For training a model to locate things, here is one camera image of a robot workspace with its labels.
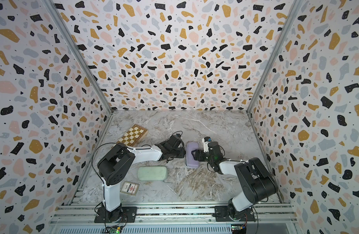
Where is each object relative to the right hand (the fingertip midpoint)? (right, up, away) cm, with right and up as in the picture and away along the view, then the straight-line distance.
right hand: (196, 152), depth 93 cm
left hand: (-7, 0, +2) cm, 7 cm away
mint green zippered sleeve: (-25, -11, -8) cm, 29 cm away
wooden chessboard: (-44, +10, +10) cm, 47 cm away
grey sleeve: (-4, -6, -3) cm, 7 cm away
